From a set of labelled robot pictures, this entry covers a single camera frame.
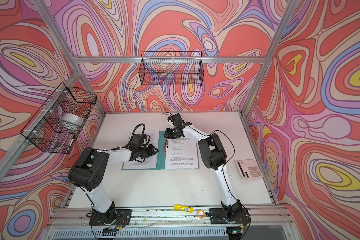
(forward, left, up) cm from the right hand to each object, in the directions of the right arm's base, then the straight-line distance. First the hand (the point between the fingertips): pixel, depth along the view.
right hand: (167, 138), depth 102 cm
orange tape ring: (-46, -18, -3) cm, 49 cm away
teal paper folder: (-13, +4, -3) cm, 14 cm away
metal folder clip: (-6, +1, -1) cm, 6 cm away
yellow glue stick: (-43, -9, -1) cm, 44 cm away
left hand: (-9, +5, -1) cm, 10 cm away
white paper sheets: (-11, -10, -2) cm, 15 cm away
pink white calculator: (-23, -49, -2) cm, 55 cm away
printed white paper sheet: (-17, +11, -1) cm, 20 cm away
